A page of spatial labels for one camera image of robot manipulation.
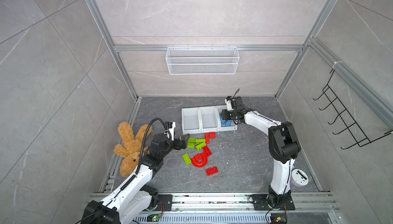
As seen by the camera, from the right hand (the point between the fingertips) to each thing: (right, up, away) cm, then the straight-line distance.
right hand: (223, 112), depth 100 cm
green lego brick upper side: (-17, -18, -8) cm, 25 cm away
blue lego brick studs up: (+2, -7, -1) cm, 7 cm away
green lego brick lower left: (-21, -20, -8) cm, 30 cm away
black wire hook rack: (+47, -9, -42) cm, 64 cm away
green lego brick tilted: (-16, -20, -10) cm, 27 cm away
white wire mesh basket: (-15, +35, 0) cm, 38 cm away
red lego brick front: (-10, -32, -18) cm, 38 cm away
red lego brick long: (-11, -16, -5) cm, 20 cm away
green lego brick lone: (-23, -26, -15) cm, 38 cm away
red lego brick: (-12, -23, -11) cm, 28 cm away
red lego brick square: (-8, -15, -2) cm, 17 cm away
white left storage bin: (-22, -6, +4) cm, 23 cm away
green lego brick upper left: (-20, -17, -5) cm, 27 cm away
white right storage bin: (+6, -9, -2) cm, 11 cm away
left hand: (-26, -9, -19) cm, 33 cm away
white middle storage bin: (-10, -4, +5) cm, 12 cm away
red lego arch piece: (-14, -29, -15) cm, 35 cm away
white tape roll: (+36, -34, -22) cm, 54 cm away
